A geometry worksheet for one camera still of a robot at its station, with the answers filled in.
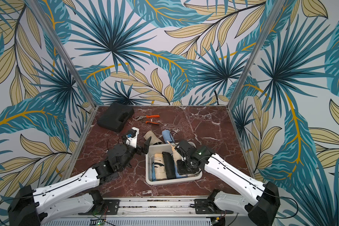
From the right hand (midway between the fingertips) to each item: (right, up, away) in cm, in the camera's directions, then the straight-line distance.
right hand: (180, 170), depth 74 cm
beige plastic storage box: (-14, +9, +11) cm, 20 cm away
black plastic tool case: (-46, +29, +30) cm, 62 cm away
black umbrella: (-6, 0, +7) cm, 9 cm away
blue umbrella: (0, -4, +2) cm, 5 cm away
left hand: (-20, +18, 0) cm, 27 cm away
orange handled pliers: (-23, +29, +37) cm, 52 cm away
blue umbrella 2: (-15, -4, +5) cm, 16 cm away
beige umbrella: (-2, +7, +2) cm, 8 cm away
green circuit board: (-41, -26, -2) cm, 49 cm away
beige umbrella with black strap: (-11, -1, +6) cm, 12 cm away
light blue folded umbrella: (-7, +15, +26) cm, 31 cm away
